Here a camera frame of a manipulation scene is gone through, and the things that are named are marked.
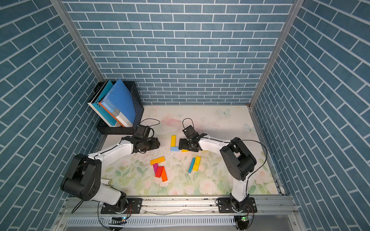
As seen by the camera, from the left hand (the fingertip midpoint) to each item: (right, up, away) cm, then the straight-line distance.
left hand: (160, 144), depth 91 cm
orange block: (+4, -17, -7) cm, 19 cm away
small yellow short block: (+16, -2, -7) cm, 17 cm away
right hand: (+15, -2, +3) cm, 16 cm away
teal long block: (+20, -12, -4) cm, 24 cm away
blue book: (-29, +28, +8) cm, 41 cm away
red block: (+1, -14, -7) cm, 16 cm away
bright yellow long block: (+23, -11, -3) cm, 26 cm away
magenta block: (-2, -12, -5) cm, 14 cm away
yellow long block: (+8, +1, +8) cm, 11 cm away
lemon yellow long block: (+26, +2, -25) cm, 36 cm away
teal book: (-34, +24, -9) cm, 42 cm away
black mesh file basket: (-38, +12, +2) cm, 40 cm away
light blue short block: (+9, -4, +6) cm, 11 cm away
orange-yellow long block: (-1, -10, -1) cm, 10 cm away
